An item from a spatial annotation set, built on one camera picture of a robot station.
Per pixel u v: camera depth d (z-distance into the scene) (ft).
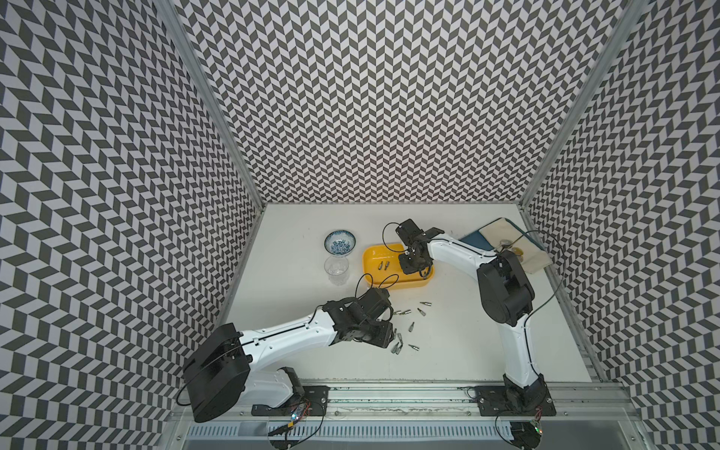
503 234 3.62
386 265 3.25
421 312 2.96
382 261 3.27
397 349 2.69
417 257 2.47
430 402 2.45
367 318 2.01
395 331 2.78
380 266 3.25
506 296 1.77
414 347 2.72
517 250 3.45
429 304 3.02
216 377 1.32
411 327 2.81
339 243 3.45
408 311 2.83
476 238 3.51
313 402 2.35
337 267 3.16
